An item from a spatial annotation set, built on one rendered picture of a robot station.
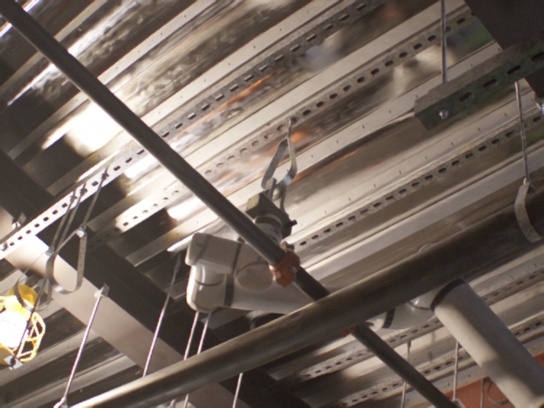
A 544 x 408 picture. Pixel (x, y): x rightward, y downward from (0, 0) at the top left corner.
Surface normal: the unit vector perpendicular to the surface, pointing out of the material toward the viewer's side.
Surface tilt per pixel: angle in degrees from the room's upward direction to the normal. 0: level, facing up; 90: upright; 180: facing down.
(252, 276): 171
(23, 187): 180
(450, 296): 116
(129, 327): 180
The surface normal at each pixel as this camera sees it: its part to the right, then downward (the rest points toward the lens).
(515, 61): -0.15, 0.66
